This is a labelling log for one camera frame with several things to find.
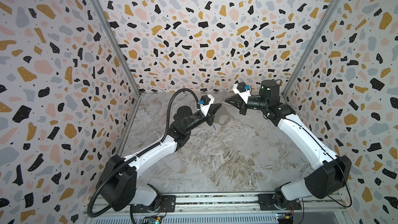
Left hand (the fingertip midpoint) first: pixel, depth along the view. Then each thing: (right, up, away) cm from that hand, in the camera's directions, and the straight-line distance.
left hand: (222, 101), depth 69 cm
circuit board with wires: (-30, -53, +1) cm, 61 cm away
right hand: (+3, +3, +1) cm, 4 cm away
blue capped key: (-3, -13, +15) cm, 20 cm away
